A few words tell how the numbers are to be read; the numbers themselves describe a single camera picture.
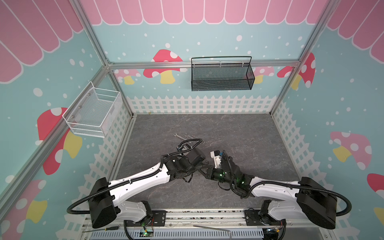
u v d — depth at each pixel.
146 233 0.73
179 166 0.54
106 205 0.39
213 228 0.71
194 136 1.06
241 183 0.62
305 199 0.42
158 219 0.75
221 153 0.72
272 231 0.72
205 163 0.60
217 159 0.74
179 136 1.06
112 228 0.71
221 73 0.91
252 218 0.74
